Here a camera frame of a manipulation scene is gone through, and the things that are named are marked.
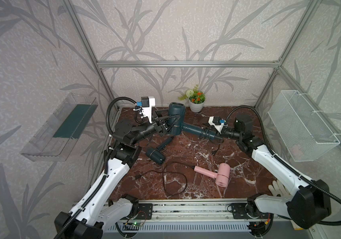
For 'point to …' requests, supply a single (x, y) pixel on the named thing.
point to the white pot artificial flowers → (196, 99)
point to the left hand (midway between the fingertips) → (177, 118)
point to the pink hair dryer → (222, 176)
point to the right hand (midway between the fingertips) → (202, 125)
